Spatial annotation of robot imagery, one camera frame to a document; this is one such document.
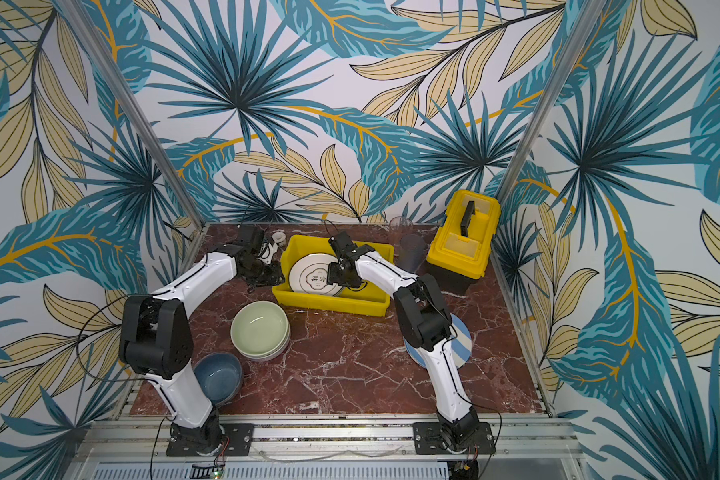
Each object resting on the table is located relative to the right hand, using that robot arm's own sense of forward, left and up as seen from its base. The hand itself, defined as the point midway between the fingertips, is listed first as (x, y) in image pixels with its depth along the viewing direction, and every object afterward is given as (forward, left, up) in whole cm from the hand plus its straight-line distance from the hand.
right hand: (334, 281), depth 101 cm
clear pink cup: (+27, -26, -3) cm, 38 cm away
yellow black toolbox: (-1, -40, +14) cm, 42 cm away
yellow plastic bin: (-11, -10, +6) cm, 16 cm away
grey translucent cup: (+5, -26, +7) cm, 28 cm away
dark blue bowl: (-29, +31, 0) cm, 42 cm away
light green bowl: (-18, +21, +3) cm, 28 cm away
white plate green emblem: (+3, +9, 0) cm, 10 cm away
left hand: (-4, +16, +8) cm, 18 cm away
